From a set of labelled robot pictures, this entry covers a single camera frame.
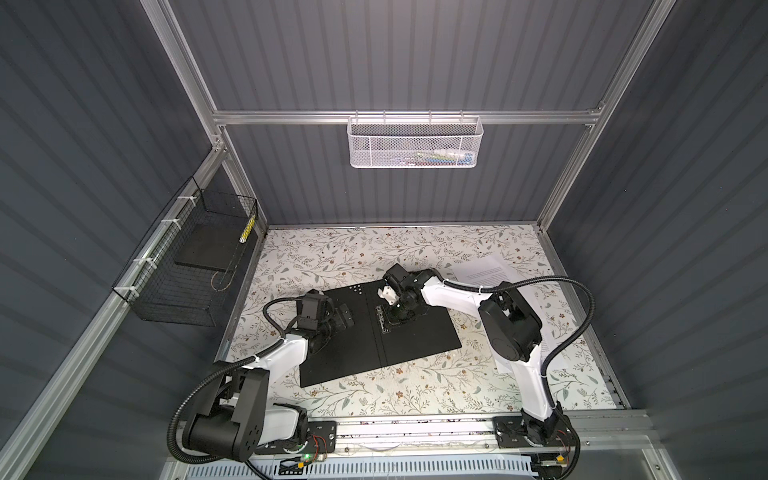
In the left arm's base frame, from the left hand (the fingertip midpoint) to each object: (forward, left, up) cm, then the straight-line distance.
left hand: (342, 319), depth 92 cm
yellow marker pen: (+16, +24, +25) cm, 38 cm away
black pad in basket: (+9, +30, +26) cm, 41 cm away
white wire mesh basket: (+59, -26, +26) cm, 70 cm away
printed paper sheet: (+18, -51, -2) cm, 54 cm away
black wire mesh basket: (+2, +36, +25) cm, 44 cm away
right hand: (-3, -14, -2) cm, 14 cm away
